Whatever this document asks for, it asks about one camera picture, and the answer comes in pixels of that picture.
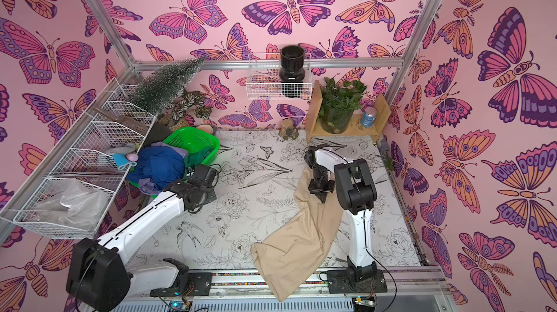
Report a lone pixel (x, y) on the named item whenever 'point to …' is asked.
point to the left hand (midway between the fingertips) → (211, 192)
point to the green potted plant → (338, 103)
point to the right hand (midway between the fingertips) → (318, 200)
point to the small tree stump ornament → (287, 130)
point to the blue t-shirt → (167, 165)
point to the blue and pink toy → (124, 160)
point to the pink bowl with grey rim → (207, 128)
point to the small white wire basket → (264, 82)
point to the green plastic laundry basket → (192, 138)
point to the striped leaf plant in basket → (187, 102)
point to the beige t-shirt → (290, 258)
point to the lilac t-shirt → (147, 185)
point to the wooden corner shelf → (313, 128)
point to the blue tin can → (369, 117)
